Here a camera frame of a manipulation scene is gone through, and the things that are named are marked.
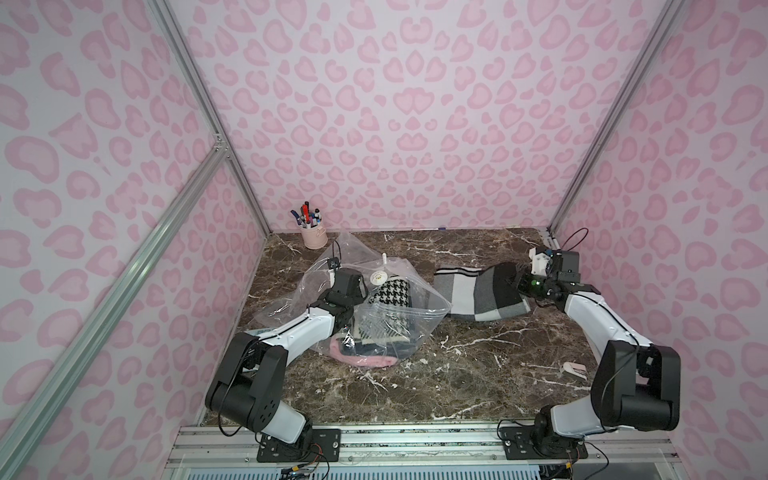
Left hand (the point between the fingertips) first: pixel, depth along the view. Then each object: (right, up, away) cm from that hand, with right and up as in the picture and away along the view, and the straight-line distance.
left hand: (349, 282), depth 92 cm
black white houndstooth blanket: (+13, -6, -2) cm, 15 cm away
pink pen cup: (-15, +15, +18) cm, 28 cm away
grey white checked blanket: (+43, -3, -2) cm, 43 cm away
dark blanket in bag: (+12, -17, -13) cm, 24 cm away
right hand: (+48, +3, -3) cm, 48 cm away
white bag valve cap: (+9, +2, -3) cm, 10 cm away
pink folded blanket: (+10, -21, -10) cm, 25 cm away
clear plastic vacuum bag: (+23, -5, -17) cm, 29 cm away
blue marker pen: (-20, +22, +12) cm, 32 cm away
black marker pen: (-14, +23, +16) cm, 31 cm away
